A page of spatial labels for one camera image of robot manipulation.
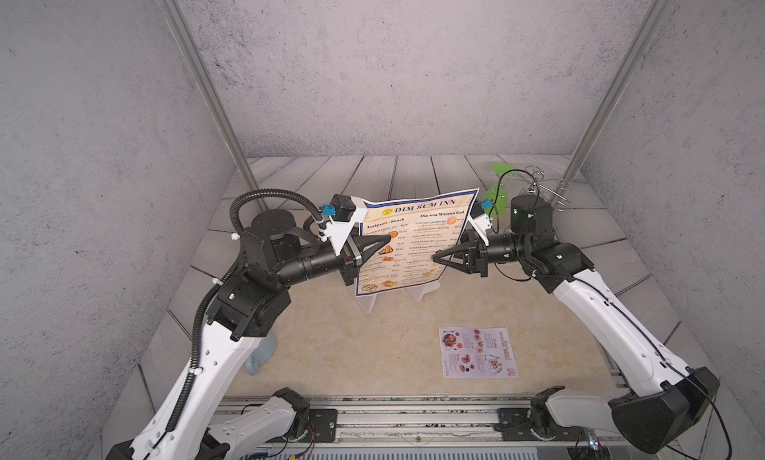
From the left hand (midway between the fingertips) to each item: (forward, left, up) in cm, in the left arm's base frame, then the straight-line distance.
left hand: (390, 240), depth 52 cm
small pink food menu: (-3, -24, -47) cm, 53 cm away
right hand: (+3, -10, -9) cm, 14 cm away
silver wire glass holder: (+55, -64, -36) cm, 92 cm away
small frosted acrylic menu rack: (+14, -9, -41) cm, 44 cm away
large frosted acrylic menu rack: (+10, +7, -41) cm, 43 cm away
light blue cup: (-2, +36, -47) cm, 59 cm away
